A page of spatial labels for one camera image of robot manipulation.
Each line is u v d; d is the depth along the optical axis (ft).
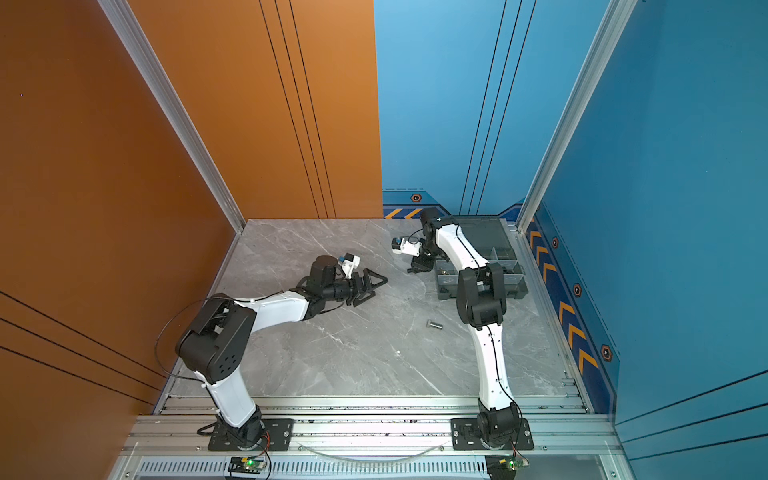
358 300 2.75
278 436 2.42
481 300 2.02
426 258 2.98
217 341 1.60
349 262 2.84
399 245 3.00
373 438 2.48
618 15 2.29
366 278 2.65
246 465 2.33
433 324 3.00
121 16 2.28
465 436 2.38
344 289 2.64
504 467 2.30
